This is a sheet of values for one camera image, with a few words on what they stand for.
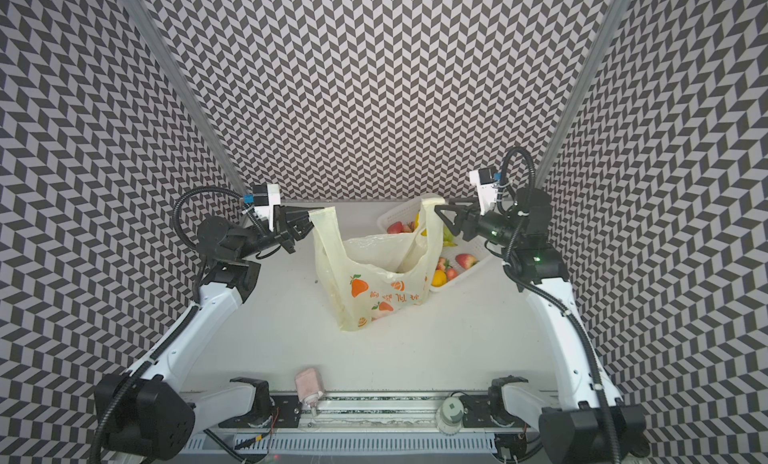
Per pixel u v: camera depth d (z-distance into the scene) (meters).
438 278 0.92
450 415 0.64
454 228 0.59
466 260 0.94
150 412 0.38
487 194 0.56
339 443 0.69
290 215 0.58
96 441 0.35
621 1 0.68
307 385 0.71
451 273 0.94
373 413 0.74
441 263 0.75
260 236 0.56
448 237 0.60
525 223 0.48
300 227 0.59
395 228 1.00
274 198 0.52
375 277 0.69
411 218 1.05
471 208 0.57
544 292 0.45
